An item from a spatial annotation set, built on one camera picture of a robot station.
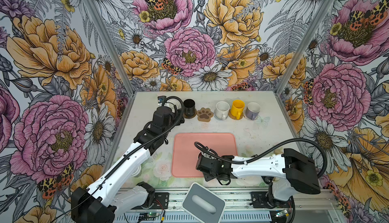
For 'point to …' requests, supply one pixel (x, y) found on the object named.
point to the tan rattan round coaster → (233, 117)
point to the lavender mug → (252, 110)
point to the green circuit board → (147, 216)
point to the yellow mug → (237, 108)
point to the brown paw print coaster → (204, 115)
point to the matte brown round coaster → (191, 117)
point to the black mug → (189, 105)
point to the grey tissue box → (205, 206)
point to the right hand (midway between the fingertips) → (210, 176)
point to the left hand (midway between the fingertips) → (174, 115)
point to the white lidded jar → (137, 172)
